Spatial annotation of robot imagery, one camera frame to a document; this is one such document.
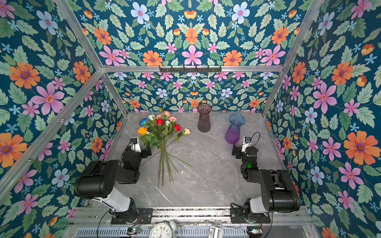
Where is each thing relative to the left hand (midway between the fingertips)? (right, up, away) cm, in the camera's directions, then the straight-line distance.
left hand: (141, 142), depth 92 cm
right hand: (+66, -1, 0) cm, 66 cm away
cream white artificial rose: (+27, +6, +13) cm, 31 cm away
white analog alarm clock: (+20, -38, -25) cm, 49 cm away
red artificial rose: (+9, +14, +10) cm, 19 cm away
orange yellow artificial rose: (-5, +7, +12) cm, 15 cm away
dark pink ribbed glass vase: (+40, +12, +19) cm, 45 cm away
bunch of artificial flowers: (+10, +7, +10) cm, 15 cm away
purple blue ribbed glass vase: (+58, +7, +1) cm, 58 cm away
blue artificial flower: (-4, +13, +12) cm, 19 cm away
